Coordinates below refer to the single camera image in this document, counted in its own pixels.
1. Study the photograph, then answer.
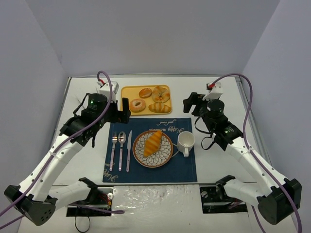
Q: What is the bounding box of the large orange striped croissant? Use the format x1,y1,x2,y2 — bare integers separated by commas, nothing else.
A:
143,131,162,157

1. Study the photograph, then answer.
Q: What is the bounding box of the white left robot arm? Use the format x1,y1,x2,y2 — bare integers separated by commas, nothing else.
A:
1,93,131,226

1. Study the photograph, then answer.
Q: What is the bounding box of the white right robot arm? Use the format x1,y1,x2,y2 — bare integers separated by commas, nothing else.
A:
183,92,302,225

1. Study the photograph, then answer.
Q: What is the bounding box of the round glazed bun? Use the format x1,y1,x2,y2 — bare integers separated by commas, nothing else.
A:
138,88,152,99

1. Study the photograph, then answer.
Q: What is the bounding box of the yellow plastic tray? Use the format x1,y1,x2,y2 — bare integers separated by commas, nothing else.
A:
121,85,172,116

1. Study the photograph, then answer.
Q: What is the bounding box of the curled brown croissant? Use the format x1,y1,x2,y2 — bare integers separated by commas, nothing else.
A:
152,86,170,103

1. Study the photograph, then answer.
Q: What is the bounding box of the small striped croissant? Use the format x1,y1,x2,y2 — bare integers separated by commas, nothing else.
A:
148,102,172,113

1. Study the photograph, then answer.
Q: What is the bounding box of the white ceramic cup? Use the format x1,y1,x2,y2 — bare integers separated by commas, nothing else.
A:
177,131,195,158

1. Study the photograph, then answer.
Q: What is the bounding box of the blue cloth placemat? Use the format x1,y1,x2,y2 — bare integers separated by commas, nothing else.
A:
103,118,197,183

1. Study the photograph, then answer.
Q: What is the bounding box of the floral patterned ceramic plate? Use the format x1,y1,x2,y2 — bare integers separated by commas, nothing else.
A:
132,131,173,168

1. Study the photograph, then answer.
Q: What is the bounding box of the sugared ring donut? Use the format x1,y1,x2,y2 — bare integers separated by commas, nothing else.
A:
129,99,146,113

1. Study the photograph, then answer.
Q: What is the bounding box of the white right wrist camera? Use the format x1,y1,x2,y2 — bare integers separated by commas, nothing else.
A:
203,82,223,100

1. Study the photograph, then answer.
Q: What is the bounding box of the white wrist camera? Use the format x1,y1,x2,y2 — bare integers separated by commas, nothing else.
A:
203,82,223,100
97,81,120,102

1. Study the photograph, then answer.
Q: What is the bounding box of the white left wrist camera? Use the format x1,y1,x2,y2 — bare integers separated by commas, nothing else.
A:
97,81,120,102

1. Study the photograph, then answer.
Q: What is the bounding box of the silver spoon pink handle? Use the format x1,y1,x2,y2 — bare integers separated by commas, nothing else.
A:
118,131,126,171

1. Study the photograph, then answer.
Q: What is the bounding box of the silver fork pink handle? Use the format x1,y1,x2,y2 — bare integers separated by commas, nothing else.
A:
109,132,118,171

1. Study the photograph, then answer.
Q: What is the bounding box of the silver knife pink handle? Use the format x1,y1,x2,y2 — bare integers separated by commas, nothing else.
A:
126,131,132,172

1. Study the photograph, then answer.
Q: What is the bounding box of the aluminium frame rail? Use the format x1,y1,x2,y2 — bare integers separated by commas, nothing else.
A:
236,75,270,162

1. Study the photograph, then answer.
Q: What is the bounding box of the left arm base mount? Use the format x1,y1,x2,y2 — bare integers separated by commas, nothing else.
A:
66,187,113,217

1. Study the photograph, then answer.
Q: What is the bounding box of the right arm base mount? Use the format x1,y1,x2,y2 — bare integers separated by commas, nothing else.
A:
199,185,248,214

